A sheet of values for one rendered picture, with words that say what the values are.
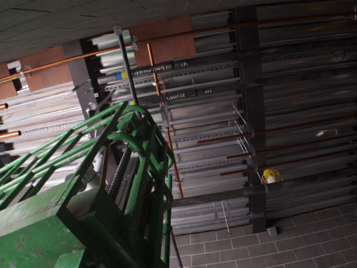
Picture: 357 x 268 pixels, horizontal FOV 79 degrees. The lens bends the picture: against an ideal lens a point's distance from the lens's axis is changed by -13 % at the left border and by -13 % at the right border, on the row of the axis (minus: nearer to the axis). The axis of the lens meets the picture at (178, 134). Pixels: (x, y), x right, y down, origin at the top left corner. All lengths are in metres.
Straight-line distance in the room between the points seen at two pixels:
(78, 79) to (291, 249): 3.49
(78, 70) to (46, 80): 0.57
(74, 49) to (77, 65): 0.17
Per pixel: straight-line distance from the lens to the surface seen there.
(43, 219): 0.75
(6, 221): 1.00
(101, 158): 2.83
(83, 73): 2.78
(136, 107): 1.70
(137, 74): 2.27
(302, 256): 3.74
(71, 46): 2.79
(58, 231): 0.76
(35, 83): 3.30
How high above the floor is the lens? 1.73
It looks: 66 degrees up
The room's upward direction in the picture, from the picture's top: straight up
